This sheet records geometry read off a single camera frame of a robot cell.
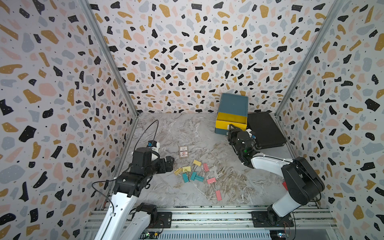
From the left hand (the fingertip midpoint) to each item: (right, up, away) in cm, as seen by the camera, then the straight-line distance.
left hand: (167, 159), depth 73 cm
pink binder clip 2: (+23, -15, +14) cm, 31 cm away
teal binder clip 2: (+12, -13, +15) cm, 23 cm away
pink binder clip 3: (+26, -22, +9) cm, 35 cm away
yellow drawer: (+30, +20, +17) cm, 40 cm away
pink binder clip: (+20, -10, +18) cm, 28 cm away
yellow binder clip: (+14, -7, +21) cm, 26 cm away
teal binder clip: (+7, -14, +14) cm, 21 cm away
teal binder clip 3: (+15, -14, +15) cm, 26 cm away
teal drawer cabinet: (+37, +27, +22) cm, 51 cm away
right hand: (+33, +17, +14) cm, 40 cm away
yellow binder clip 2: (+8, -9, +18) cm, 22 cm away
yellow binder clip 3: (+2, -11, +17) cm, 20 cm away
